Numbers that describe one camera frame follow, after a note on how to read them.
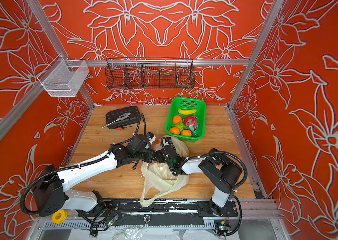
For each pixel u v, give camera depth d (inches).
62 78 35.6
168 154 26.8
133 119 40.9
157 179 29.2
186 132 37.4
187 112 44.7
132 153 23.7
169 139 31.9
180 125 39.0
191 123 38.6
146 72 39.4
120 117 40.5
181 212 28.6
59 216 28.0
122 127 41.1
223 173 18.2
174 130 37.8
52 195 15.7
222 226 27.0
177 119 41.0
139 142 23.7
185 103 44.8
